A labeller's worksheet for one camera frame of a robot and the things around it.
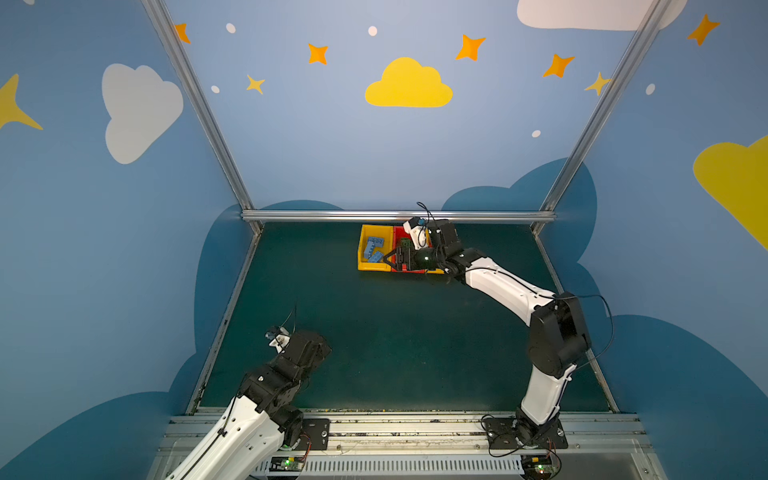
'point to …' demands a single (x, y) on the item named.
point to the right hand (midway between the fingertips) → (395, 255)
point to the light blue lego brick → (371, 245)
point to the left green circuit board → (286, 464)
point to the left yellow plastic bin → (382, 231)
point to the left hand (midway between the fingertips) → (322, 350)
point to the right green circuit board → (536, 465)
